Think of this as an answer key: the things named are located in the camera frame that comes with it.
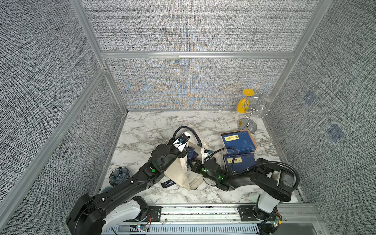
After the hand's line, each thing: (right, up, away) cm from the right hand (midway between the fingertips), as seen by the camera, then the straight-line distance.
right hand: (186, 158), depth 82 cm
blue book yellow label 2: (+32, -3, +6) cm, 33 cm away
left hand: (+2, +15, -11) cm, 19 cm away
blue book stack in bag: (+4, +2, +2) cm, 5 cm away
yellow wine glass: (+38, +33, +16) cm, 53 cm away
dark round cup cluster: (-39, -10, +1) cm, 40 cm away
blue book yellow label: (+35, +9, +10) cm, 37 cm away
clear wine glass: (+52, +30, +18) cm, 63 cm away
